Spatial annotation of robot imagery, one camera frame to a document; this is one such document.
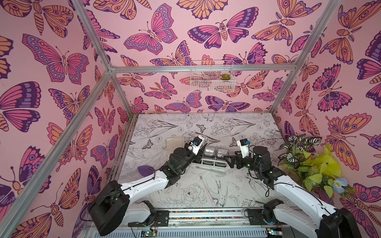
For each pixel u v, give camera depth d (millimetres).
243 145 714
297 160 699
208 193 816
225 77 922
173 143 1032
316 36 782
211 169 898
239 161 710
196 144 627
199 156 681
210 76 953
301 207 482
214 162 914
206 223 731
